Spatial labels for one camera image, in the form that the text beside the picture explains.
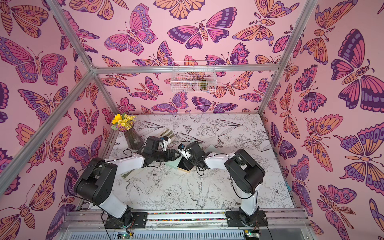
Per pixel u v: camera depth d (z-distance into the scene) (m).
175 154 0.84
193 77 0.95
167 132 1.08
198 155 0.73
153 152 0.75
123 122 0.83
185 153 0.83
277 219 0.75
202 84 0.95
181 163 0.90
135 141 0.95
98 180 0.47
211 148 0.98
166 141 0.85
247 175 0.49
